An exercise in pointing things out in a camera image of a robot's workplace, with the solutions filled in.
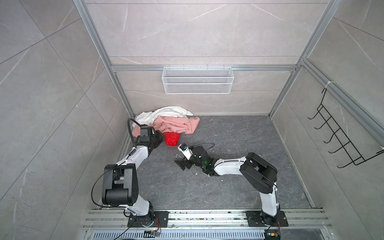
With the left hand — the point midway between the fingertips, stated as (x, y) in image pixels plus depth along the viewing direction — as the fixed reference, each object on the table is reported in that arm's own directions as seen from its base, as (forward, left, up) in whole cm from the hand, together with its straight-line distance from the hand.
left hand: (164, 131), depth 92 cm
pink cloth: (+9, -3, -4) cm, 10 cm away
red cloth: (-2, -4, -5) cm, 7 cm away
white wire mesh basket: (+31, -23, +16) cm, 42 cm away
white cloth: (+19, +14, -8) cm, 25 cm away
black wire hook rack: (-33, -83, +21) cm, 92 cm away
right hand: (-13, -10, -6) cm, 18 cm away
